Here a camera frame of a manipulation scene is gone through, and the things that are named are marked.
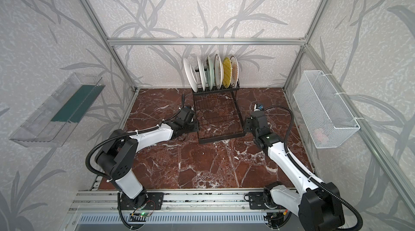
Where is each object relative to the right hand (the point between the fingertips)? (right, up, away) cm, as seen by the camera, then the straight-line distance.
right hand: (250, 117), depth 84 cm
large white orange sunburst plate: (-17, +26, +12) cm, 33 cm away
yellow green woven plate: (-12, +25, +7) cm, 29 cm away
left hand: (-28, -5, +9) cm, 30 cm away
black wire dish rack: (-17, -2, +21) cm, 27 cm away
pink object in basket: (+30, -7, -12) cm, 33 cm away
